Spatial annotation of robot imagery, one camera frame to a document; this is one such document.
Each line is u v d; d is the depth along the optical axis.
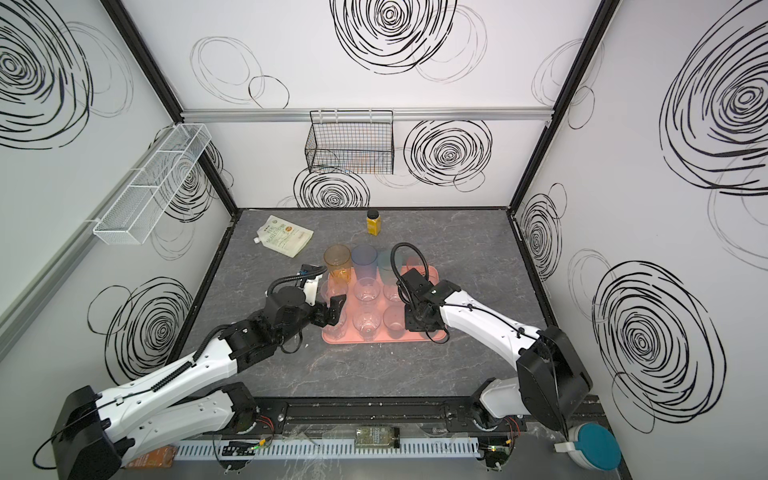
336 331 0.84
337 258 0.88
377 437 0.68
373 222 1.07
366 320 0.85
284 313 0.56
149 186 0.77
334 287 0.90
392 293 0.88
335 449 0.64
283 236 1.11
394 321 0.89
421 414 0.76
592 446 0.64
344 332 0.86
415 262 0.78
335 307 0.69
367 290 0.94
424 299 0.60
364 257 0.90
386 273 0.94
